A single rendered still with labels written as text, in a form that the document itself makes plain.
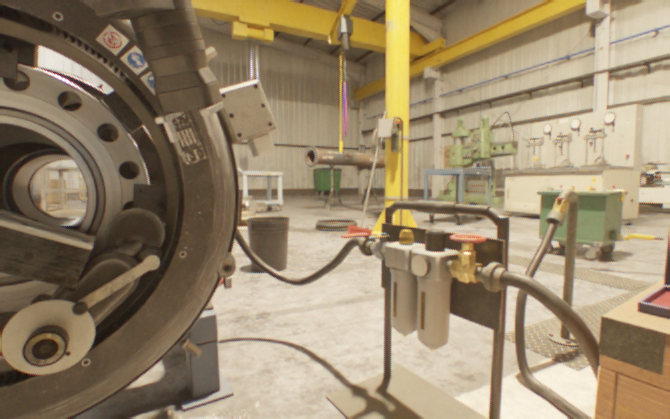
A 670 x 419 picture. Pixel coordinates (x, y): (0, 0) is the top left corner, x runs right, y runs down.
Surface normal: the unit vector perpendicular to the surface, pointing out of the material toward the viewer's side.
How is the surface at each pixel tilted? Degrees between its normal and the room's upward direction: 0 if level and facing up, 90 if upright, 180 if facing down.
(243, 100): 90
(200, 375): 90
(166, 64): 122
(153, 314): 90
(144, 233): 90
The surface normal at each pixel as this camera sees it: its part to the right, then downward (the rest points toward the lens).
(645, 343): -0.84, 0.04
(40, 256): 0.55, 0.06
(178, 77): -0.08, 0.42
